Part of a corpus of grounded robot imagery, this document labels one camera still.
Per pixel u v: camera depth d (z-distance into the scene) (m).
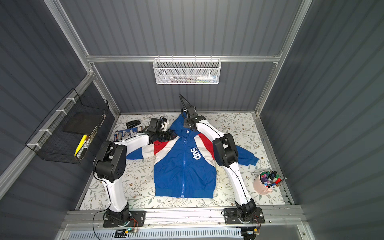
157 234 0.77
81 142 0.72
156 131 0.79
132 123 1.11
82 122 0.77
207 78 0.89
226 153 0.64
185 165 0.92
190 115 0.83
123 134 1.05
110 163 0.53
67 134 0.72
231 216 0.72
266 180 0.72
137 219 0.73
